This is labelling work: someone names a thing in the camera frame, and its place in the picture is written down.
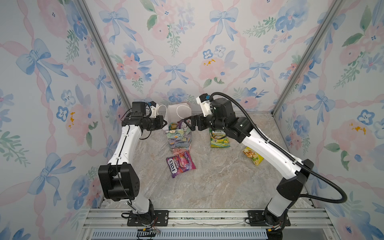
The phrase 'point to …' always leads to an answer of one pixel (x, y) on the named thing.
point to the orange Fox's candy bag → (172, 126)
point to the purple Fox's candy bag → (180, 163)
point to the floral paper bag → (179, 133)
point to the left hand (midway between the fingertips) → (167, 121)
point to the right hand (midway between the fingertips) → (191, 116)
